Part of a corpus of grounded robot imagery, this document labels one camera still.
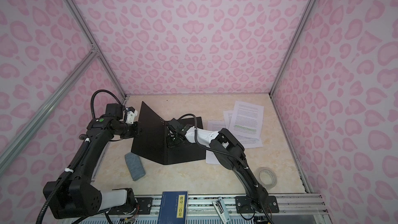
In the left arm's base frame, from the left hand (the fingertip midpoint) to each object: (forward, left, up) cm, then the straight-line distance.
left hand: (142, 128), depth 80 cm
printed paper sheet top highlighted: (+18, -61, -20) cm, 67 cm away
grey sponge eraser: (-14, +6, -16) cm, 22 cm away
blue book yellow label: (-33, -17, -18) cm, 41 cm away
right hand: (-1, -11, -15) cm, 19 cm away
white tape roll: (-20, -64, -19) cm, 70 cm away
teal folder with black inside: (+3, +1, -18) cm, 18 cm away
